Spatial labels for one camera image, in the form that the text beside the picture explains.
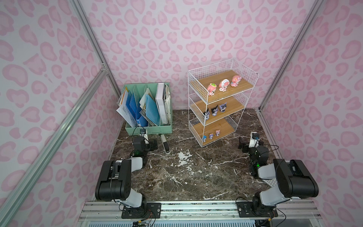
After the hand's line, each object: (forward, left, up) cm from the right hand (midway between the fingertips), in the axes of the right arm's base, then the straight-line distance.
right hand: (247, 136), depth 90 cm
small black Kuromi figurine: (+2, +27, +18) cm, 33 cm away
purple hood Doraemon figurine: (+4, +22, -6) cm, 23 cm away
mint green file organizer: (+32, +74, +14) cm, 82 cm away
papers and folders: (+13, +63, +9) cm, 65 cm away
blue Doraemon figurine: (+2, +27, -7) cm, 28 cm away
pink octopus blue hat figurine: (+7, +17, -6) cm, 20 cm away
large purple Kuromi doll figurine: (+7, +18, +18) cm, 27 cm away
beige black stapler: (-6, +52, -6) cm, 53 cm away
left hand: (0, +65, -3) cm, 65 cm away
